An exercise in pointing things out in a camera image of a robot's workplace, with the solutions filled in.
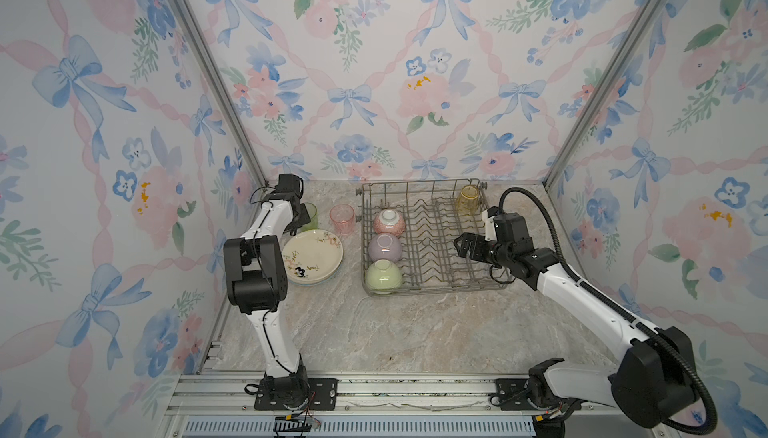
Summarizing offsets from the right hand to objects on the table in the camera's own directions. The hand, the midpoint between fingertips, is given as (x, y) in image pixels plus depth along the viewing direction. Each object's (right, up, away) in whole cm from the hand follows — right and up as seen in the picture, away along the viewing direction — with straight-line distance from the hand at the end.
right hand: (467, 241), depth 85 cm
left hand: (-53, +6, +13) cm, 55 cm away
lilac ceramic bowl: (-24, -2, +10) cm, 26 cm away
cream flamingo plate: (-47, -5, +11) cm, 48 cm away
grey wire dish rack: (-5, +8, +26) cm, 28 cm away
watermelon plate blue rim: (-42, -13, +6) cm, 45 cm away
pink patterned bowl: (-22, +5, +18) cm, 29 cm away
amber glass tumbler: (+6, +12, +21) cm, 25 cm away
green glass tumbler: (-47, +7, +15) cm, 50 cm away
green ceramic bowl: (-24, -10, +3) cm, 26 cm away
